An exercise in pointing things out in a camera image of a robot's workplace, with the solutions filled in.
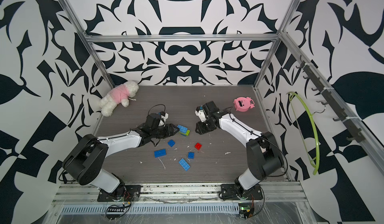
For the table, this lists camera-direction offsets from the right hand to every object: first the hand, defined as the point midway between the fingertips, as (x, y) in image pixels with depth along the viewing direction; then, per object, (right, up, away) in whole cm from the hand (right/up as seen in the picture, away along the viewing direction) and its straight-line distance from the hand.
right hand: (198, 127), depth 88 cm
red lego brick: (0, -11, 0) cm, 11 cm away
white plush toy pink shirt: (-54, +20, +16) cm, 60 cm away
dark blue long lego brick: (-22, -15, -1) cm, 27 cm away
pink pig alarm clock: (+31, +13, +17) cm, 38 cm away
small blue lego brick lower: (-4, -15, -3) cm, 16 cm away
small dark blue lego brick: (-16, -10, +1) cm, 19 cm away
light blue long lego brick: (-8, -19, -5) cm, 22 cm away
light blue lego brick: (-10, -2, +3) cm, 10 cm away
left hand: (-13, 0, +1) cm, 13 cm away
